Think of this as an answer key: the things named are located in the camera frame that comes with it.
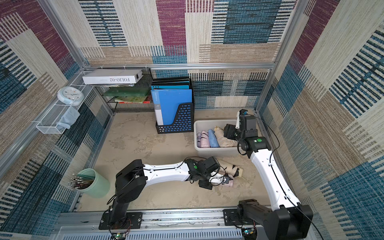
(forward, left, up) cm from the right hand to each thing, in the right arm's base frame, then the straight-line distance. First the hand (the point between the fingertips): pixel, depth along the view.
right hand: (231, 127), depth 79 cm
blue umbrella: (+3, +8, -17) cm, 19 cm away
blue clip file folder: (+18, +35, +1) cm, 40 cm away
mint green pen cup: (-27, +63, -10) cm, 70 cm away
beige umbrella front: (0, +3, -14) cm, 14 cm away
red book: (+27, +50, -4) cm, 57 cm away
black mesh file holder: (+15, +26, -13) cm, 33 cm away
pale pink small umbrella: (+4, +13, -17) cm, 21 cm away
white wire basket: (-5, +85, +10) cm, 85 cm away
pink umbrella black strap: (-25, +4, -10) cm, 27 cm away
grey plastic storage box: (+12, +15, -13) cm, 23 cm away
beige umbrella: (-14, 0, -20) cm, 25 cm away
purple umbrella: (+7, +16, -17) cm, 25 cm away
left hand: (-17, +9, -20) cm, 28 cm away
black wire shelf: (+30, +56, -4) cm, 64 cm away
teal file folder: (+27, +34, +6) cm, 44 cm away
